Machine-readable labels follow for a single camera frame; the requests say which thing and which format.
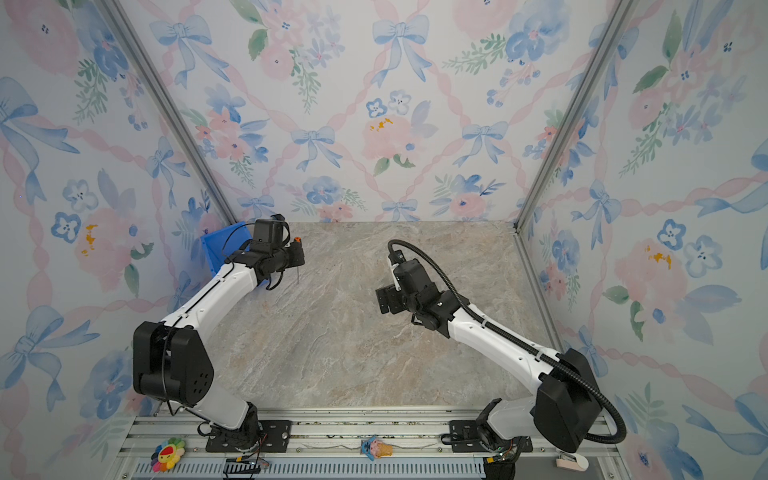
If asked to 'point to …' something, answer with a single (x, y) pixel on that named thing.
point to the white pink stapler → (571, 460)
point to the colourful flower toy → (167, 454)
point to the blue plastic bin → (218, 246)
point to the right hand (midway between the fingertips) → (392, 285)
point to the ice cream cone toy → (374, 449)
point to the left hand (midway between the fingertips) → (300, 248)
